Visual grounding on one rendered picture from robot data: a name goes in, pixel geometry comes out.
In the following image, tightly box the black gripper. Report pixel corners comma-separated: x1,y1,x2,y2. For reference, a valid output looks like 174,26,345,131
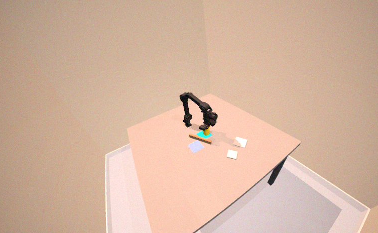
199,118,210,131

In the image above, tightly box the yellow cup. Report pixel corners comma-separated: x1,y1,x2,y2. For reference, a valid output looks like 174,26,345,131
203,128,210,136

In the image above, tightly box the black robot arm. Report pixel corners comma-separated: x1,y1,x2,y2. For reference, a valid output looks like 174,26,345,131
180,92,218,127

